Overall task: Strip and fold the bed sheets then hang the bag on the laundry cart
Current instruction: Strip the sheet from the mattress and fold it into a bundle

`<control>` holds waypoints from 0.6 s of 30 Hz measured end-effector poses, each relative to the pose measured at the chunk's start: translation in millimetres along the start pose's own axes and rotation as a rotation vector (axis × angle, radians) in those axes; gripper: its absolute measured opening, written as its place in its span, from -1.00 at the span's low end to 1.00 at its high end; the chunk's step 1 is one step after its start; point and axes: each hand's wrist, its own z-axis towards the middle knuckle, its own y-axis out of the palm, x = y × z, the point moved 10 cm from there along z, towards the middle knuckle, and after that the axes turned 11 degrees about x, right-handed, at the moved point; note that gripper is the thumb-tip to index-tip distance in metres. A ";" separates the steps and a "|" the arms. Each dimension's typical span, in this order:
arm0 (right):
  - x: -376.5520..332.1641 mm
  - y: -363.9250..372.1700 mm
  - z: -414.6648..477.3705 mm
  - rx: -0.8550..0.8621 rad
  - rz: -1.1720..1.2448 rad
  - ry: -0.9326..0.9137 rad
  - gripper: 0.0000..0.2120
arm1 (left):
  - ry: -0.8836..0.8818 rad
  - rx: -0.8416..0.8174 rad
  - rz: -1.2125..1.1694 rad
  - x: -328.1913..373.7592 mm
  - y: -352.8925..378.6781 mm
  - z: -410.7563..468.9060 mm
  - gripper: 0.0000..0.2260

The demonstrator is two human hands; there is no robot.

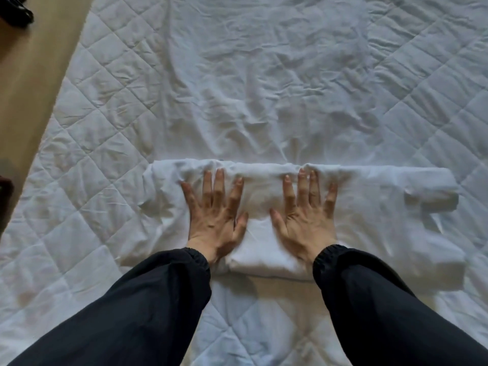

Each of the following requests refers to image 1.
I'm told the person's left hand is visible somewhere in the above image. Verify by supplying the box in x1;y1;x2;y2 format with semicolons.
180;168;249;265

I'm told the person's right hand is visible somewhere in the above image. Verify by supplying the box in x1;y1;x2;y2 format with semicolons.
269;168;339;263

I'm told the white duvet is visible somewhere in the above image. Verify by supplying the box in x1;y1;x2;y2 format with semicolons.
120;0;468;294

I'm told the person's left forearm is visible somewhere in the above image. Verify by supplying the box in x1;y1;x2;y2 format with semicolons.
7;247;212;366

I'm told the person's right forearm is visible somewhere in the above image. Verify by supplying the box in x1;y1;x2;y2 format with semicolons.
312;244;488;366

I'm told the quilted white mattress pad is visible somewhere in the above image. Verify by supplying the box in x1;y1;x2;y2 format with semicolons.
0;0;488;366

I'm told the dark grey backpack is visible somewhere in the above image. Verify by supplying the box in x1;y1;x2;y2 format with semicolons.
0;0;34;28

